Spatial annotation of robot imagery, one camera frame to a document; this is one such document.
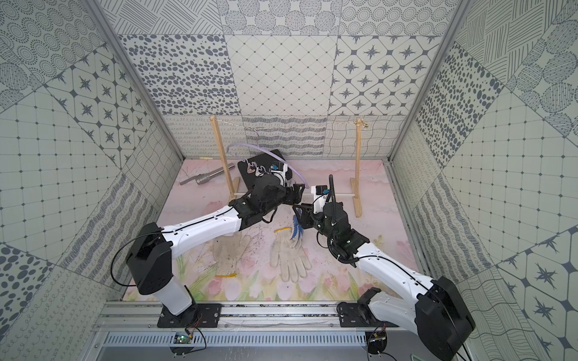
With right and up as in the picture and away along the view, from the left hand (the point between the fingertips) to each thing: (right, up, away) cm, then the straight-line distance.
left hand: (305, 188), depth 78 cm
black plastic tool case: (-18, +9, +11) cm, 23 cm away
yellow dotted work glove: (-31, -26, +8) cm, 41 cm away
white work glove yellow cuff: (-5, -27, +10) cm, 29 cm away
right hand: (-3, -7, +1) cm, 8 cm away
